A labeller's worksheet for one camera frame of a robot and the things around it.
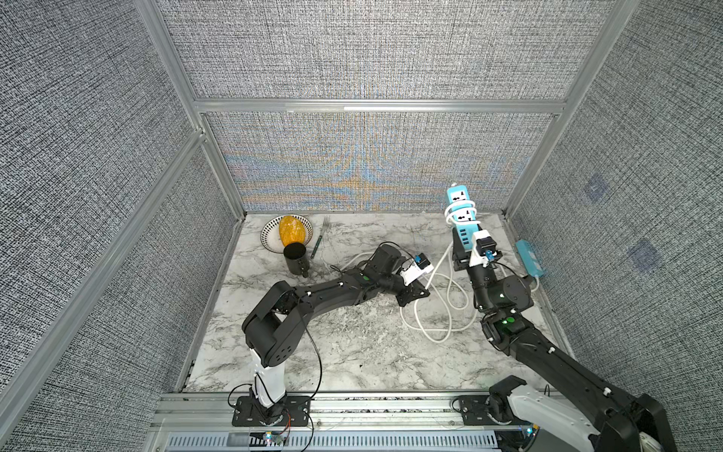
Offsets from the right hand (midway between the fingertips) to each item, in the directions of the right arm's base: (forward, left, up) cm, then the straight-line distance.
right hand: (474, 220), depth 67 cm
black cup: (+9, +49, -29) cm, 57 cm away
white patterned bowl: (+25, +63, -35) cm, 76 cm away
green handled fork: (+33, +41, -38) cm, 65 cm away
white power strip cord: (-10, -1, -34) cm, 36 cm away
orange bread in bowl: (+24, +53, -31) cm, 66 cm away
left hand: (-7, +6, -23) cm, 25 cm away
